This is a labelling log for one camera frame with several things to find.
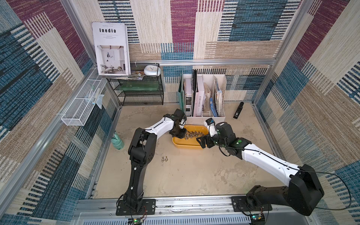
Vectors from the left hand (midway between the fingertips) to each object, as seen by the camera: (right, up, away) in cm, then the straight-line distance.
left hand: (181, 135), depth 99 cm
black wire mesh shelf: (-24, +32, -7) cm, 40 cm away
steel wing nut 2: (-10, -14, -9) cm, 19 cm away
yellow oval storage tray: (+7, -6, -2) cm, 9 cm away
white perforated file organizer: (+15, +25, -2) cm, 30 cm away
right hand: (+12, +2, -16) cm, 20 cm away
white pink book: (+12, +22, +1) cm, 25 cm away
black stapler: (+45, +18, +13) cm, 50 cm away
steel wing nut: (-12, -14, -9) cm, 21 cm away
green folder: (-1, +26, -12) cm, 29 cm away
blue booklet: (+22, +19, +1) cm, 29 cm away
